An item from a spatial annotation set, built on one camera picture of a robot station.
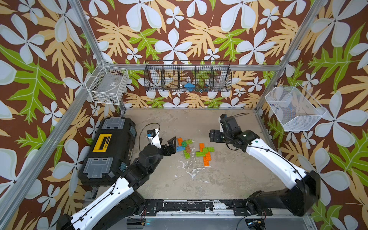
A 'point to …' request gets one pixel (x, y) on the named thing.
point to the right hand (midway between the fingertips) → (214, 134)
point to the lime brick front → (187, 155)
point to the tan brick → (188, 149)
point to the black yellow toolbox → (111, 149)
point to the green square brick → (184, 144)
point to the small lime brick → (205, 150)
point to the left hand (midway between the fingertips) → (170, 137)
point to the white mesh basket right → (296, 109)
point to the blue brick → (179, 148)
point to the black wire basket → (188, 75)
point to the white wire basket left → (107, 85)
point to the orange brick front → (179, 141)
